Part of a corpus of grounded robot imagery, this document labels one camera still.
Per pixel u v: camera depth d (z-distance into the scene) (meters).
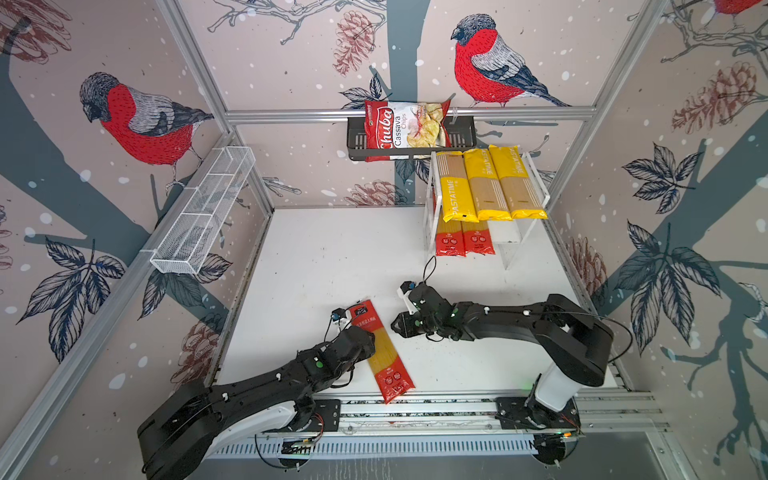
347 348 0.64
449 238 0.88
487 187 0.78
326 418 0.73
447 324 0.67
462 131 0.91
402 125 0.87
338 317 0.76
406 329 0.76
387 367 0.80
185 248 0.70
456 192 0.76
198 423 0.42
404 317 0.76
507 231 0.91
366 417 0.75
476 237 0.88
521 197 0.75
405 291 0.81
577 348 0.45
